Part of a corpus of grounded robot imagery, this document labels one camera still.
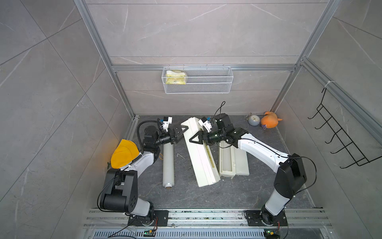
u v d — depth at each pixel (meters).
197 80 1.01
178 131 0.70
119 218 0.75
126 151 0.97
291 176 0.45
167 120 0.76
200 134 0.69
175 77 0.88
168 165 0.88
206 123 0.74
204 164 0.68
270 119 1.07
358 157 0.59
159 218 0.74
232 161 0.86
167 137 0.73
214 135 0.69
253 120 1.11
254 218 0.73
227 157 0.89
